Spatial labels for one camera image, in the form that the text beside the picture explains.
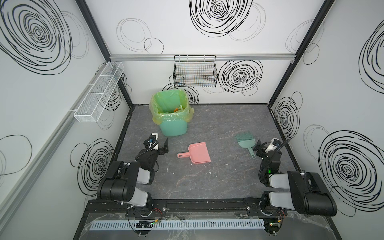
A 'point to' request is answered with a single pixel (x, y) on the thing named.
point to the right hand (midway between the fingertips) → (264, 142)
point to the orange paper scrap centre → (176, 109)
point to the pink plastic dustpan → (198, 153)
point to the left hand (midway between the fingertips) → (161, 136)
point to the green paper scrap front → (180, 107)
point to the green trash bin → (174, 128)
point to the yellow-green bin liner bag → (170, 104)
